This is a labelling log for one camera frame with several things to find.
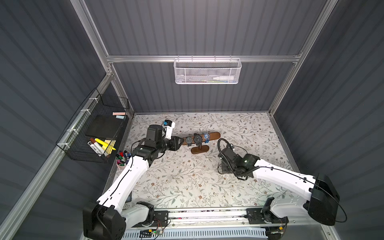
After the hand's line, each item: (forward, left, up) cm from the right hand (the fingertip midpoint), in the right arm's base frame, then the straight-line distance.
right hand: (225, 166), depth 81 cm
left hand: (+8, +23, +14) cm, 28 cm away
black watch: (+14, +20, +5) cm, 25 cm away
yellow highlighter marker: (+2, +59, +19) cm, 62 cm away
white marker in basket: (0, +63, +19) cm, 66 cm away
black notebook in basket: (+12, +62, +20) cm, 66 cm away
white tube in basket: (+48, -1, +25) cm, 54 cm away
